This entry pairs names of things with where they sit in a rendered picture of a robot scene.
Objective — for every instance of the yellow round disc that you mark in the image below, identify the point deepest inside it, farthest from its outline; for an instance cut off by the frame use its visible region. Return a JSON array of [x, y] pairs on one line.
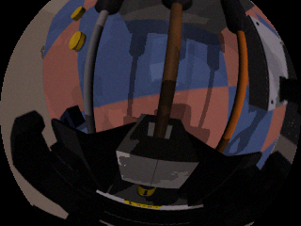
[[78, 13], [77, 40]]

